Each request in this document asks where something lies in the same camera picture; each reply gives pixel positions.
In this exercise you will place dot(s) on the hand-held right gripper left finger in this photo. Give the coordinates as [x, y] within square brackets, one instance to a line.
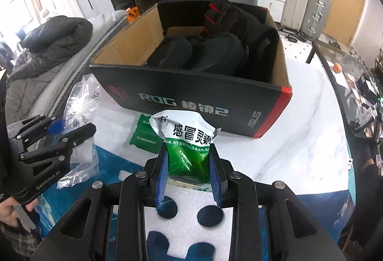
[161, 177]

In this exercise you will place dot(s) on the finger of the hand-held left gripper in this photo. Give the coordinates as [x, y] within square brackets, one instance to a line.
[56, 126]
[80, 132]

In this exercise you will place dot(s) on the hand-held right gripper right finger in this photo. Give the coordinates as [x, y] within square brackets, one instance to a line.
[214, 177]

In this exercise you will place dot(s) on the green and white sachet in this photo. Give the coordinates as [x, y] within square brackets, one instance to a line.
[185, 135]

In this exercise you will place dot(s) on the black cardboard box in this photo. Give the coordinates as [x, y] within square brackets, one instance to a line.
[194, 99]

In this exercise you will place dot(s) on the black pouch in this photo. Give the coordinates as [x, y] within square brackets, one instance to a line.
[215, 51]
[170, 51]

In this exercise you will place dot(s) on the black glove with red tabs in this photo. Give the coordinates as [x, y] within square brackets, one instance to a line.
[227, 18]

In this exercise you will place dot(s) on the person's left hand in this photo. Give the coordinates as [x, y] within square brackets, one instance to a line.
[12, 213]

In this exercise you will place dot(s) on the clear plastic bag with screws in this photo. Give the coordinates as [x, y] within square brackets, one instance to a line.
[83, 99]

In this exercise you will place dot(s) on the flat green packet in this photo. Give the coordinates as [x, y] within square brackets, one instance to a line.
[143, 136]

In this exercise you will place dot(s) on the grey padded coat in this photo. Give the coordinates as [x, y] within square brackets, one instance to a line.
[33, 81]

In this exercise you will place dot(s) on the white foam sheet with holes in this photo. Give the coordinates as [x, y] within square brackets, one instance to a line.
[185, 231]

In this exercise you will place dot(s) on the person's plaid clothing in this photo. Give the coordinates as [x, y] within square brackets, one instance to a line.
[15, 244]

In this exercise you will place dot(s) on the black puffer jacket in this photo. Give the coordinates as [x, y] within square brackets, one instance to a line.
[59, 33]

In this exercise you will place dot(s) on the grey bed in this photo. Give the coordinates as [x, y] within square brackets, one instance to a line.
[98, 30]

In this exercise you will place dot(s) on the blue printed mat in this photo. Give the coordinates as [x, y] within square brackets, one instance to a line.
[323, 207]

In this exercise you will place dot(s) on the brown curtain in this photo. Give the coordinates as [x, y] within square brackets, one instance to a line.
[33, 0]

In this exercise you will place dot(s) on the small orange and black item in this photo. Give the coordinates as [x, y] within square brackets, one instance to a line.
[133, 13]

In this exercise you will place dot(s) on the orange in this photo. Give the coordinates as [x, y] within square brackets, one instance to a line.
[337, 67]

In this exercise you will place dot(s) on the glass table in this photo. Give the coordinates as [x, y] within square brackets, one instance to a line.
[329, 48]

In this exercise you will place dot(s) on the beige suitcase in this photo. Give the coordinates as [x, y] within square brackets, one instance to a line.
[294, 3]

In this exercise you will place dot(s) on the silver suitcase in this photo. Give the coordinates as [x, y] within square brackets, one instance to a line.
[314, 12]

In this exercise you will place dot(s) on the black camera rig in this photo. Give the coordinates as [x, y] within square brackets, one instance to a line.
[368, 84]

